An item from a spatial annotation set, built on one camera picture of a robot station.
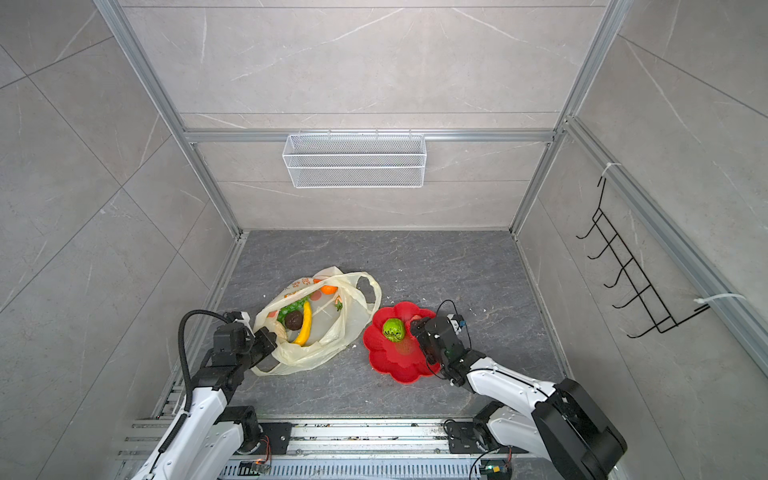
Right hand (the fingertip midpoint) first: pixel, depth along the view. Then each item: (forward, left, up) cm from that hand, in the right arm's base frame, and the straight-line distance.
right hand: (412, 327), depth 88 cm
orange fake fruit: (+15, +27, 0) cm, 31 cm away
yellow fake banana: (+3, +33, -2) cm, 33 cm away
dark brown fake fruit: (+4, +37, 0) cm, 37 cm away
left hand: (-1, +40, +4) cm, 40 cm away
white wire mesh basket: (+50, +18, +25) cm, 59 cm away
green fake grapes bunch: (+9, +37, -1) cm, 38 cm away
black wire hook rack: (-13, -48, +28) cm, 57 cm away
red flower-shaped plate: (-4, +6, -5) cm, 9 cm away
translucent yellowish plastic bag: (+7, +31, -5) cm, 32 cm away
